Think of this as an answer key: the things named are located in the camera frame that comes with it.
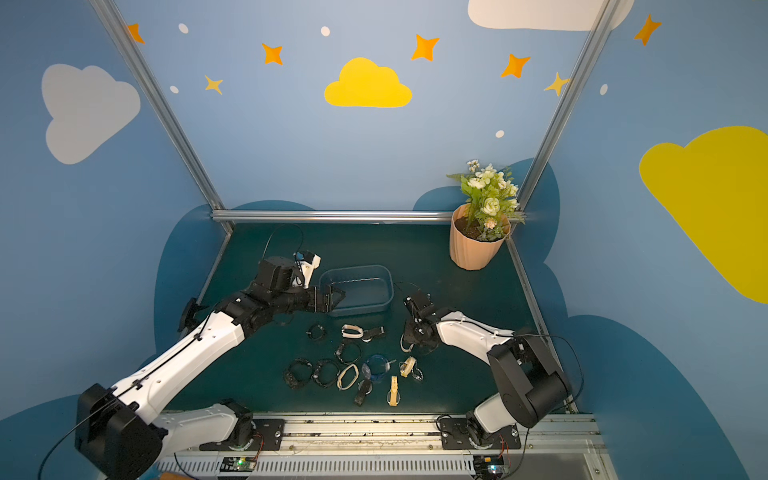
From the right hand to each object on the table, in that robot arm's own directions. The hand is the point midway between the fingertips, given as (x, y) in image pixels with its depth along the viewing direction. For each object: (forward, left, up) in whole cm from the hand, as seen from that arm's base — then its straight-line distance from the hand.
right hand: (416, 332), depth 92 cm
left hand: (+1, +22, +20) cm, 30 cm away
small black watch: (-3, +31, +1) cm, 31 cm away
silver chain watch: (-13, 0, 0) cm, 13 cm away
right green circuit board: (-33, -18, -2) cm, 38 cm away
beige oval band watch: (-5, +4, 0) cm, 7 cm away
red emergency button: (-7, +61, +17) cm, 63 cm away
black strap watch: (-2, +14, +1) cm, 14 cm away
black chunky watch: (-15, +33, +1) cm, 36 cm away
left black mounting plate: (-30, +38, -1) cm, 48 cm away
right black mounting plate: (-27, -10, -1) cm, 29 cm away
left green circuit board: (-37, +43, -1) cm, 57 cm away
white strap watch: (0, +20, 0) cm, 20 cm away
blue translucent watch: (-10, +11, -2) cm, 15 cm away
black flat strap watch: (-17, +14, -1) cm, 22 cm away
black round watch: (-8, +20, 0) cm, 22 cm away
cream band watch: (-17, +21, +1) cm, 27 cm away
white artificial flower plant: (+32, -21, +27) cm, 47 cm away
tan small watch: (-12, +3, +3) cm, 13 cm away
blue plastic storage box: (+16, +17, -1) cm, 23 cm away
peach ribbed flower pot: (+26, -16, +11) cm, 32 cm away
